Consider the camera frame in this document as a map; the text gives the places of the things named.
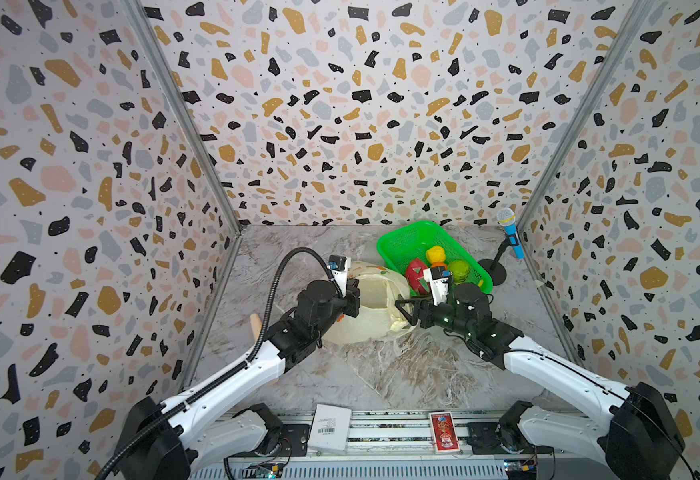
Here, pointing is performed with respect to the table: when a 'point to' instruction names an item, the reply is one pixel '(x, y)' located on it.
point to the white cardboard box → (330, 428)
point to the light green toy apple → (460, 271)
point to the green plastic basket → (408, 242)
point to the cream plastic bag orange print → (380, 316)
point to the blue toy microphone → (507, 216)
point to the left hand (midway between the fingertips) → (359, 275)
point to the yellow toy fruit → (436, 254)
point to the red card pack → (444, 431)
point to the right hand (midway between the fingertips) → (400, 298)
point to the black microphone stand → (495, 270)
